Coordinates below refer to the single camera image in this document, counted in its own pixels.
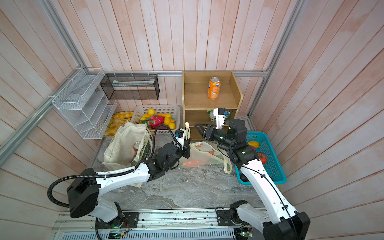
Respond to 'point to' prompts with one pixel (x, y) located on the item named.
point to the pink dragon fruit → (154, 121)
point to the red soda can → (136, 146)
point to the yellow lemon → (151, 111)
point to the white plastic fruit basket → (174, 110)
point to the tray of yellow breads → (118, 119)
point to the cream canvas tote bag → (126, 144)
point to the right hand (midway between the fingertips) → (196, 126)
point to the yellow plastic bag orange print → (203, 154)
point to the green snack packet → (212, 117)
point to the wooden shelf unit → (197, 106)
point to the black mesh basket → (131, 86)
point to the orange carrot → (191, 163)
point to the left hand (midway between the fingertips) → (191, 141)
